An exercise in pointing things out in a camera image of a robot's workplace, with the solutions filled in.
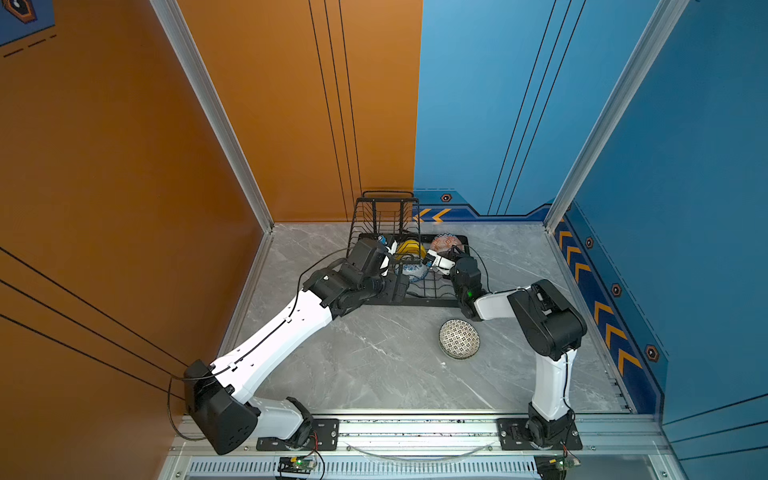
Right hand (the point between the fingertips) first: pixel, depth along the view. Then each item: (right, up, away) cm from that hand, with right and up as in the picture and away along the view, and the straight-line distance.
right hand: (456, 245), depth 97 cm
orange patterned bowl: (-2, +2, +11) cm, 12 cm away
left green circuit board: (-44, -53, -26) cm, 73 cm away
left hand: (-20, -8, -22) cm, 31 cm away
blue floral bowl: (-13, -9, +5) cm, 16 cm away
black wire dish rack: (-21, +9, +6) cm, 23 cm away
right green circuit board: (+18, -53, -27) cm, 62 cm away
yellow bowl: (-14, 0, +14) cm, 20 cm away
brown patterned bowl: (-1, -28, -10) cm, 30 cm away
